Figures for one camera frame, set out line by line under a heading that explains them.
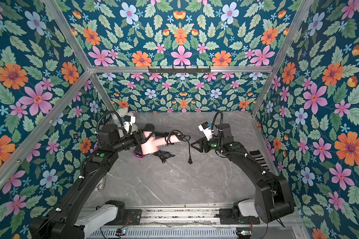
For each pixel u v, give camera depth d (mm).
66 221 387
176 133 604
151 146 684
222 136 659
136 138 627
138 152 918
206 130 727
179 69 933
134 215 736
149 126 1075
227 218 741
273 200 424
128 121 652
